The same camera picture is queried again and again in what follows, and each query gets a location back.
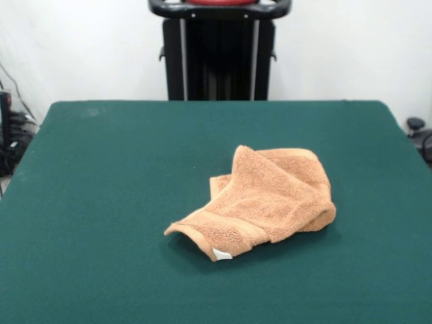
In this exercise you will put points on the red robot arm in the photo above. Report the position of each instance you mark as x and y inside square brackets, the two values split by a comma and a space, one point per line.
[219, 1]

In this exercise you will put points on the orange terry towel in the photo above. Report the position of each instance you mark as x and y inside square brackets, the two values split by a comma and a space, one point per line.
[270, 199]

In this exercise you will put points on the dark green table cloth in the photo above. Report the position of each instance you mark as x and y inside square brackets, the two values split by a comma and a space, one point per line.
[101, 219]

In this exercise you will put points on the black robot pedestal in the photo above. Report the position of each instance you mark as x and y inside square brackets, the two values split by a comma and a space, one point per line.
[219, 57]

